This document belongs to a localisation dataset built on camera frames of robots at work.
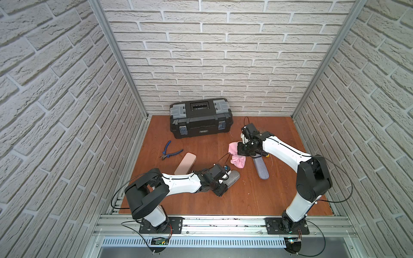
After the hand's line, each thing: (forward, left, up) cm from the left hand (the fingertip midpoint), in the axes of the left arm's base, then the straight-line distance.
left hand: (224, 184), depth 85 cm
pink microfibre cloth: (+11, -8, +7) cm, 15 cm away
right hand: (+16, -10, +7) cm, 20 cm away
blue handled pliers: (+20, +37, -1) cm, 42 cm away
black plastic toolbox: (+37, +13, +15) cm, 42 cm away
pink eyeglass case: (+13, +22, -1) cm, 26 cm away
